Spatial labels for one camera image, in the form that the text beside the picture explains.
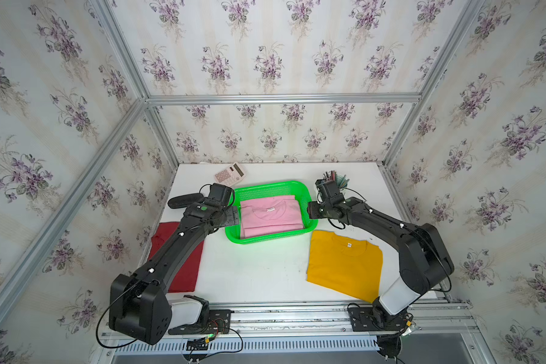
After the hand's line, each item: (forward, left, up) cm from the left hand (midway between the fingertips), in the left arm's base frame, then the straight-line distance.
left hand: (228, 218), depth 83 cm
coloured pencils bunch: (+19, -46, 0) cm, 50 cm away
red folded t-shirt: (-17, +15, -13) cm, 27 cm away
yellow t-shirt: (-14, -46, -12) cm, 49 cm away
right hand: (+8, -35, -5) cm, 36 cm away
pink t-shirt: (+8, -15, -11) cm, 20 cm away
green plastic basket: (+17, -6, -5) cm, 19 cm away
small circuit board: (-37, +8, -16) cm, 41 cm away
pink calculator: (+32, +4, -11) cm, 34 cm away
